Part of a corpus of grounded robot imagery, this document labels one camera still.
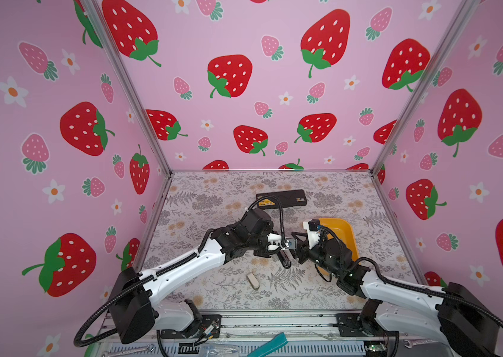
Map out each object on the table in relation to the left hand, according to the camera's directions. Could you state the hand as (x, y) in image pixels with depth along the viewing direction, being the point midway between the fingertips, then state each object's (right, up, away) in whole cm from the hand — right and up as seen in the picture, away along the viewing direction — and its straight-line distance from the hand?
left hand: (279, 234), depth 76 cm
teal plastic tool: (0, -34, -5) cm, 34 cm away
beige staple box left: (-9, -18, +6) cm, 21 cm away
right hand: (+3, -1, +1) cm, 3 cm away
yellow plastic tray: (+29, -1, +22) cm, 37 cm away
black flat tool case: (+8, +12, +32) cm, 35 cm away
